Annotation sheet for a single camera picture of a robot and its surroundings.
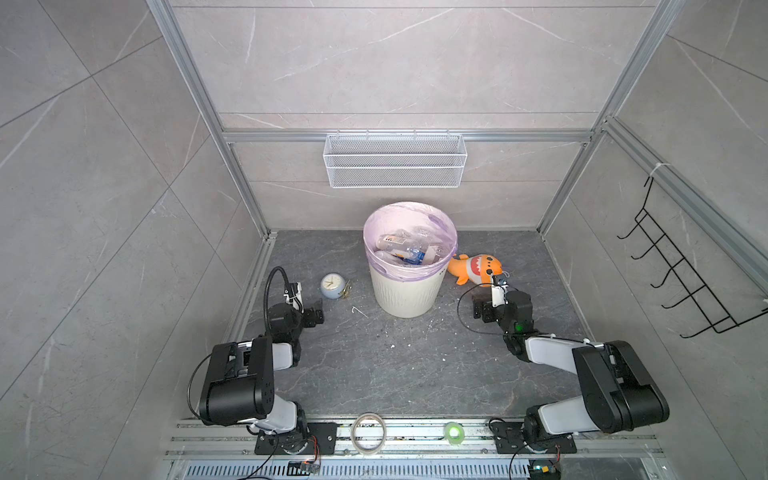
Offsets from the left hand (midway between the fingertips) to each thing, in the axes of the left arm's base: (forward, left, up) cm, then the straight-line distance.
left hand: (304, 294), depth 93 cm
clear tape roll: (-38, -20, -8) cm, 44 cm away
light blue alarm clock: (+5, -8, -2) cm, 10 cm away
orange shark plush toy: (+7, -57, +2) cm, 58 cm away
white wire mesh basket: (+38, -29, +23) cm, 53 cm away
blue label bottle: (+3, -34, +14) cm, 37 cm away
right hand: (-1, -59, +1) cm, 59 cm away
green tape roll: (-39, -42, -6) cm, 58 cm away
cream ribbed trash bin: (-7, -32, +6) cm, 33 cm away
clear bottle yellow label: (+7, -29, +16) cm, 34 cm away
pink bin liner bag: (+13, -41, +16) cm, 46 cm away
